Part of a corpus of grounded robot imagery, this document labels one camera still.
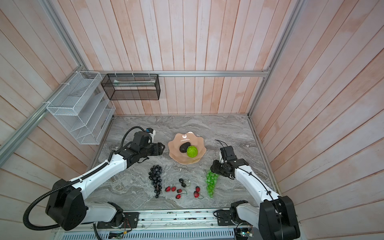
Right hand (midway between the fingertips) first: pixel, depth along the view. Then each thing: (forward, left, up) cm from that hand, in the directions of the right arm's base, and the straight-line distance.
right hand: (214, 167), depth 87 cm
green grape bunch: (-7, +2, -1) cm, 7 cm away
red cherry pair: (-12, +26, -4) cm, 29 cm away
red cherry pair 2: (-16, +20, -3) cm, 26 cm away
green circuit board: (-31, -13, -5) cm, 34 cm away
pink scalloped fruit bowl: (+8, +19, -3) cm, 21 cm away
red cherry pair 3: (-13, +10, -4) cm, 17 cm away
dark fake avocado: (+13, +19, +1) cm, 23 cm away
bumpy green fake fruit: (+10, +13, +1) cm, 17 cm away
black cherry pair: (-7, +19, -3) cm, 21 cm away
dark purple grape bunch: (-9, +33, +1) cm, 34 cm away
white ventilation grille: (-33, +30, -5) cm, 45 cm away
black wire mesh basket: (+51, +57, +21) cm, 79 cm away
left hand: (+6, +32, +10) cm, 34 cm away
